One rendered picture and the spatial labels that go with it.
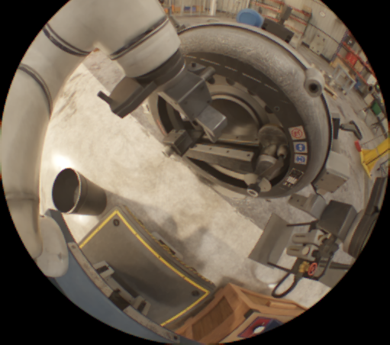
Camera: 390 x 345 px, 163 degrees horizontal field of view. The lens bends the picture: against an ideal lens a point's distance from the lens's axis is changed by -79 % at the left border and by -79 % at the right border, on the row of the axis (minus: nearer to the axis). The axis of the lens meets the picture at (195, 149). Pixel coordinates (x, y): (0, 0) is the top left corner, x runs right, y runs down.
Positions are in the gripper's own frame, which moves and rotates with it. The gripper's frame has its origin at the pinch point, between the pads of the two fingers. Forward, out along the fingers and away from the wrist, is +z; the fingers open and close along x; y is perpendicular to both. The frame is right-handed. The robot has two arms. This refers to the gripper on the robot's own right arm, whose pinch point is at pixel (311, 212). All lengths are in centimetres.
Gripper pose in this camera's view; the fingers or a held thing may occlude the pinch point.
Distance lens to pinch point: 36.4
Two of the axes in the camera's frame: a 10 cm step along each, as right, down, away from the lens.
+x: 8.3, 5.5, -1.0
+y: -5.5, 8.3, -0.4
